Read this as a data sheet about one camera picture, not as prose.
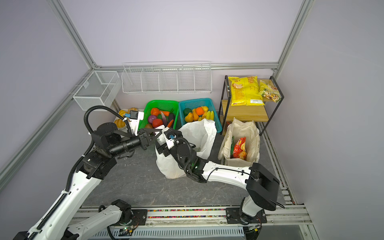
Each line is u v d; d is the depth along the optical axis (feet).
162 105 3.91
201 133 2.67
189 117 3.57
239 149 2.71
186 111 3.79
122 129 1.67
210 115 3.46
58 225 1.23
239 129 2.84
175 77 3.25
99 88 3.28
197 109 3.70
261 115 3.08
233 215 2.42
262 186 1.40
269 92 2.47
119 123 3.56
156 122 3.47
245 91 2.55
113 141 1.61
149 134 1.73
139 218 2.42
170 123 3.47
